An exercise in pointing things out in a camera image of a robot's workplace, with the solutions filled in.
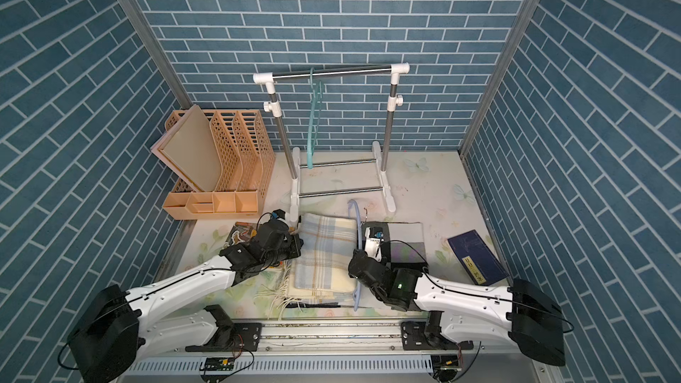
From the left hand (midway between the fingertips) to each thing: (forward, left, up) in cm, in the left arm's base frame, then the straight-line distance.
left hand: (311, 244), depth 83 cm
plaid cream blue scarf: (-7, -4, -2) cm, 9 cm away
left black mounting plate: (-25, +18, -2) cm, 31 cm away
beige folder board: (+33, +47, +11) cm, 58 cm away
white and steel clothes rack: (+49, -26, -5) cm, 56 cm away
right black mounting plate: (-25, -32, +1) cm, 41 cm away
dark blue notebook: (-3, -57, -7) cm, 57 cm away
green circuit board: (-30, +23, -12) cm, 40 cm away
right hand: (-4, -14, +2) cm, 14 cm away
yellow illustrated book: (+9, +26, -8) cm, 29 cm away
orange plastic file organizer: (+43, +33, -6) cm, 55 cm away
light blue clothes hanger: (-14, -14, -3) cm, 20 cm away
